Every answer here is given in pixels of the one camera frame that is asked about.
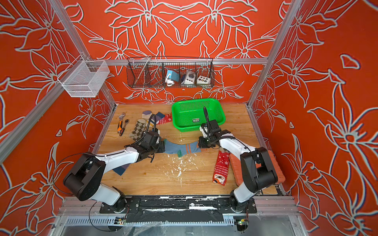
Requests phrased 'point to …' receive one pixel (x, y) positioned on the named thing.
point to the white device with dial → (189, 78)
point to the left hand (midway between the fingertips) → (165, 144)
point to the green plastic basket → (188, 115)
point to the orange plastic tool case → (236, 164)
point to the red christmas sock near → (221, 168)
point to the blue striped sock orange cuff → (181, 149)
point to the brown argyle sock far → (139, 130)
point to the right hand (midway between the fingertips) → (196, 143)
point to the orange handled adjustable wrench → (120, 123)
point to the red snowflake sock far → (168, 118)
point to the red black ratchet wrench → (126, 122)
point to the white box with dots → (202, 79)
